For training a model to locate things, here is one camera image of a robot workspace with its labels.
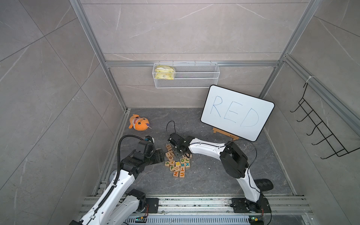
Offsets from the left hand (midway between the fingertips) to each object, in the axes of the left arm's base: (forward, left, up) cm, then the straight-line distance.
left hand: (160, 152), depth 78 cm
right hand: (+7, -10, -13) cm, 18 cm away
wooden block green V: (-2, -3, -11) cm, 12 cm away
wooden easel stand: (+15, -49, -11) cm, 52 cm away
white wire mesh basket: (+53, -17, +15) cm, 58 cm away
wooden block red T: (-6, -12, -12) cm, 18 cm away
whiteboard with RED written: (+24, -52, +4) cm, 57 cm away
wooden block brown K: (-2, -6, -11) cm, 13 cm away
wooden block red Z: (-9, -8, -11) cm, 16 cm away
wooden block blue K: (-3, -16, -12) cm, 20 cm away
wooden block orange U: (-9, -12, -12) cm, 19 cm away
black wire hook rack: (-6, -79, +17) cm, 81 cm away
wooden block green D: (0, -12, -12) cm, 17 cm away
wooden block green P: (-5, -6, -11) cm, 14 cm away
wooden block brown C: (+10, -3, -11) cm, 15 cm away
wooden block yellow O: (-2, -9, -11) cm, 15 cm away
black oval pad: (-16, -59, -12) cm, 62 cm away
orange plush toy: (+26, +18, -5) cm, 32 cm away
